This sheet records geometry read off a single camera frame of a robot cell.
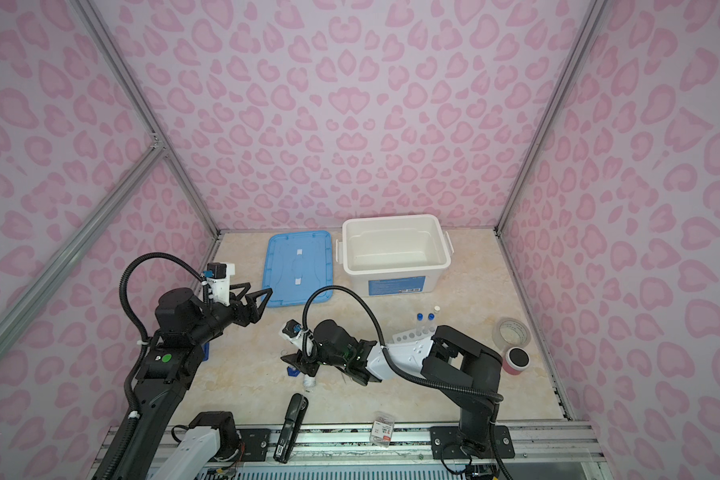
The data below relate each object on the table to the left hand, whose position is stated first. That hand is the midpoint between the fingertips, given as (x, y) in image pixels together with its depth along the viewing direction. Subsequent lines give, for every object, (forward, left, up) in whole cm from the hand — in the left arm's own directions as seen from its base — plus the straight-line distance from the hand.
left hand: (259, 284), depth 72 cm
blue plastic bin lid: (+27, +1, -27) cm, 38 cm away
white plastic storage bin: (+29, -36, -25) cm, 53 cm away
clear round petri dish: (-1, -69, -27) cm, 75 cm away
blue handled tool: (-16, +8, -1) cm, 18 cm away
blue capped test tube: (-4, -39, -11) cm, 41 cm away
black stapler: (-27, -7, -24) cm, 36 cm away
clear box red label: (-27, -29, -24) cm, 47 cm away
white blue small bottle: (-15, -10, -25) cm, 31 cm away
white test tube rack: (-4, -39, -22) cm, 45 cm away
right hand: (-10, -5, -15) cm, 19 cm away
